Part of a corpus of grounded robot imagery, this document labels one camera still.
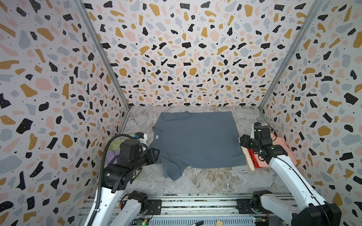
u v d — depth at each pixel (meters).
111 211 0.41
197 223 0.69
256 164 0.88
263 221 0.72
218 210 0.73
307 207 0.40
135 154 0.50
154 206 0.74
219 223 0.69
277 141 0.63
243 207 0.73
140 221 0.70
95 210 0.39
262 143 0.61
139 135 0.60
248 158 0.90
